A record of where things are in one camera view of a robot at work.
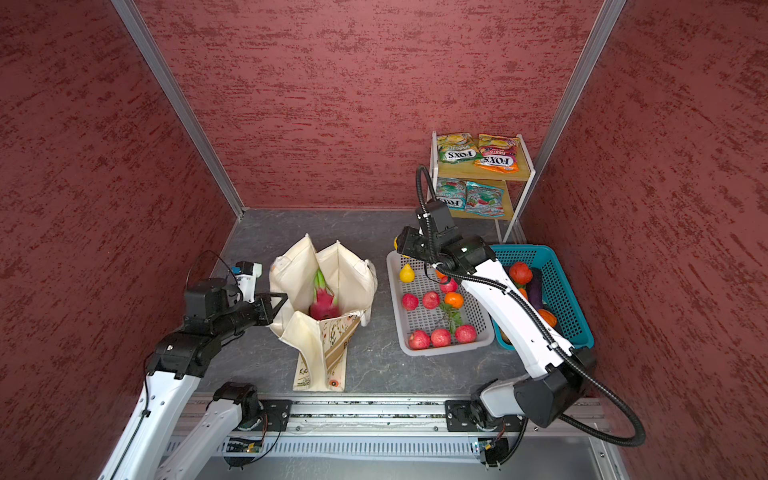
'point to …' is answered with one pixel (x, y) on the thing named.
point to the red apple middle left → (409, 301)
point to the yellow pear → (407, 274)
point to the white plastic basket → (436, 311)
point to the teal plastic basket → (558, 294)
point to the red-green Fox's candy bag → (484, 200)
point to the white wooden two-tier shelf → (514, 182)
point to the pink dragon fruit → (325, 305)
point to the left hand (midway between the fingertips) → (286, 303)
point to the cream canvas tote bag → (321, 347)
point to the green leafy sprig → (455, 318)
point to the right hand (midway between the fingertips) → (399, 247)
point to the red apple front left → (419, 340)
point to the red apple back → (450, 287)
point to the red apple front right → (465, 333)
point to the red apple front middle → (440, 338)
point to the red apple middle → (431, 300)
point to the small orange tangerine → (455, 299)
